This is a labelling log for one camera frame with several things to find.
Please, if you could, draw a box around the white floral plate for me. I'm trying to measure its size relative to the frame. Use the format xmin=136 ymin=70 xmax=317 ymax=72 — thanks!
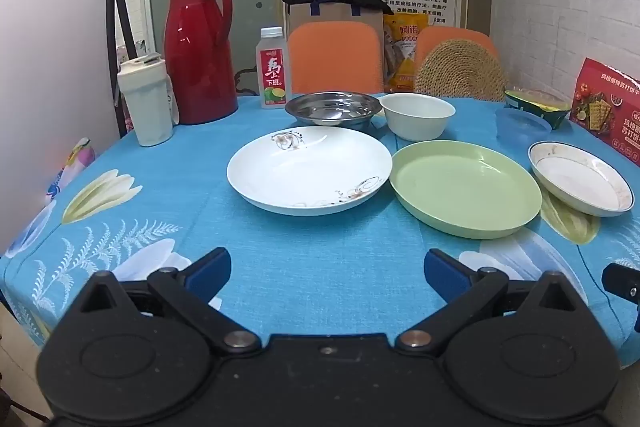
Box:
xmin=227 ymin=126 xmax=393 ymax=216

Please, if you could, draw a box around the red thermos jug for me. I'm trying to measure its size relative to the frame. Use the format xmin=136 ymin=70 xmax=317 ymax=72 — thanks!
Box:
xmin=164 ymin=0 xmax=239 ymax=125

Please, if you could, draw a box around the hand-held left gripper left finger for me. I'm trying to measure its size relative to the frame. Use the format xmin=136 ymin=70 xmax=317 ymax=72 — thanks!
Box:
xmin=77 ymin=248 xmax=262 ymax=354

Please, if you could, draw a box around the green instant noodle cup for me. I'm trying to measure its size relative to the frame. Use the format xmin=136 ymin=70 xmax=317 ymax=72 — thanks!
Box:
xmin=504 ymin=88 xmax=572 ymax=130

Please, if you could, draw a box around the white tumbler cup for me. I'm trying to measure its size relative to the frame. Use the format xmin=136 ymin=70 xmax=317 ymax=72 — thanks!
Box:
xmin=117 ymin=53 xmax=174 ymax=146

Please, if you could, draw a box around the woven straw mat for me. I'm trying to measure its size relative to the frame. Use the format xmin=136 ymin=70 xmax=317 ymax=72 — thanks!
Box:
xmin=415 ymin=38 xmax=507 ymax=102

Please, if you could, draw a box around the white dark-rimmed dish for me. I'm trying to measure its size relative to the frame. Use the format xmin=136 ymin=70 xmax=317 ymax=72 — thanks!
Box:
xmin=528 ymin=141 xmax=635 ymax=218

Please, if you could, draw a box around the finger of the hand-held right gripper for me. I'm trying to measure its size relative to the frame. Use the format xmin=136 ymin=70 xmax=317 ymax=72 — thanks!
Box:
xmin=601 ymin=263 xmax=640 ymax=306

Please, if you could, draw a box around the red cracker box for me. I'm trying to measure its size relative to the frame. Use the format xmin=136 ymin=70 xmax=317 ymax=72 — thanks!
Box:
xmin=569 ymin=58 xmax=640 ymax=165

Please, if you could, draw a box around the green plate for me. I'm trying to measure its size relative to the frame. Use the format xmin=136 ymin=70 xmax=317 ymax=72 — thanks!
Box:
xmin=389 ymin=140 xmax=543 ymax=239

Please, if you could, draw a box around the juice bottle with red label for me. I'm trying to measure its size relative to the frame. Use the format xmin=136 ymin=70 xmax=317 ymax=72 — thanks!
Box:
xmin=256 ymin=27 xmax=292 ymax=110

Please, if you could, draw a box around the cardboard box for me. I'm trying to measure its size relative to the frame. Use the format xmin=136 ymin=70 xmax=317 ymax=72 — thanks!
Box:
xmin=286 ymin=1 xmax=386 ymax=45

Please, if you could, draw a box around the black pole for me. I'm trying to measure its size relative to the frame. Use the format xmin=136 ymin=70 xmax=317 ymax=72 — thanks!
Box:
xmin=112 ymin=0 xmax=137 ymax=60

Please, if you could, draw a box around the steel bowl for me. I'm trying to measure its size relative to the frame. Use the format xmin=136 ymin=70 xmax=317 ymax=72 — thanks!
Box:
xmin=285 ymin=91 xmax=383 ymax=132

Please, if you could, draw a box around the yellow snack bag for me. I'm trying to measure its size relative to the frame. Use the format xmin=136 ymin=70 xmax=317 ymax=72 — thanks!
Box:
xmin=383 ymin=14 xmax=431 ymax=94

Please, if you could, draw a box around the white bowl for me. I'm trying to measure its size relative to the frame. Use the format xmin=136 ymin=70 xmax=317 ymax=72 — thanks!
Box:
xmin=380 ymin=93 xmax=456 ymax=142

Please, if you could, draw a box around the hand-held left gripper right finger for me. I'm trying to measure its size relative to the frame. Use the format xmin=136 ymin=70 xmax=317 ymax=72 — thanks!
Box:
xmin=396 ymin=249 xmax=582 ymax=354

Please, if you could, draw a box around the orange chair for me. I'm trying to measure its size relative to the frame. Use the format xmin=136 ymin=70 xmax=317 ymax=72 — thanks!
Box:
xmin=289 ymin=22 xmax=384 ymax=95
xmin=415 ymin=26 xmax=498 ymax=72

